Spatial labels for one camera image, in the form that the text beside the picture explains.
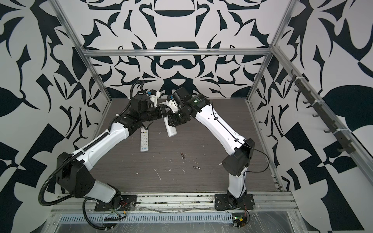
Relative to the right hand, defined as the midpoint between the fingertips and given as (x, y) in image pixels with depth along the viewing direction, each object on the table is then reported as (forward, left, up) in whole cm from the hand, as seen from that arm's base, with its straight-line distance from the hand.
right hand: (170, 121), depth 74 cm
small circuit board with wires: (-39, -33, -27) cm, 58 cm away
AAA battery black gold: (-6, -4, -27) cm, 28 cm away
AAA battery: (-14, -13, -26) cm, 33 cm away
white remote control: (+2, +20, -24) cm, 31 cm away
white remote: (-3, 0, -3) cm, 4 cm away
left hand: (+7, -1, +4) cm, 8 cm away
